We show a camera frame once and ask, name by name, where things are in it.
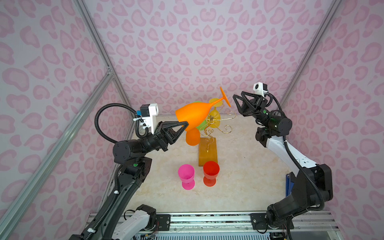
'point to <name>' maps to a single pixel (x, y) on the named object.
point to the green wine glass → (204, 124)
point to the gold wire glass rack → (207, 151)
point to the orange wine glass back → (193, 137)
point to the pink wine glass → (186, 173)
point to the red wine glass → (211, 171)
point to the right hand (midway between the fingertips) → (239, 100)
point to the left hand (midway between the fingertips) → (187, 126)
